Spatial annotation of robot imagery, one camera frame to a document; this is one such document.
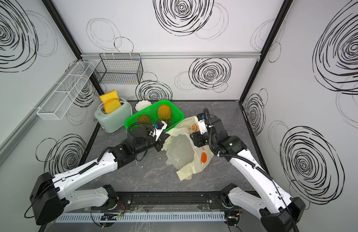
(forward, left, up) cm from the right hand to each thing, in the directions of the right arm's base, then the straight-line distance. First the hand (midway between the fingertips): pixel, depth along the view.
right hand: (195, 134), depth 72 cm
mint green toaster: (+15, +51, -11) cm, 55 cm away
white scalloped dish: (+40, +41, -22) cm, 61 cm away
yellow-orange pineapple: (+26, +20, -16) cm, 37 cm away
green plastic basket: (+29, +12, -18) cm, 36 cm away
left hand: (0, +13, 0) cm, 13 cm away
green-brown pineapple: (+19, +33, -14) cm, 41 cm away
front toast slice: (+22, +52, -2) cm, 57 cm away
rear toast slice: (+30, +56, -3) cm, 64 cm away
